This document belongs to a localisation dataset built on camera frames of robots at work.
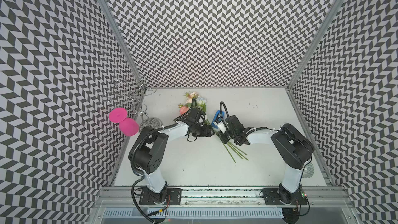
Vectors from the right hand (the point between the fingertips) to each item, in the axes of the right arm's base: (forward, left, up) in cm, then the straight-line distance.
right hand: (219, 134), depth 95 cm
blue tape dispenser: (+9, 0, +6) cm, 11 cm away
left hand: (-1, +6, +3) cm, 7 cm away
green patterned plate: (-22, -45, +2) cm, 50 cm away
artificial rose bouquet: (+26, +17, +5) cm, 32 cm away
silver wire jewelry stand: (+33, +61, +7) cm, 70 cm away
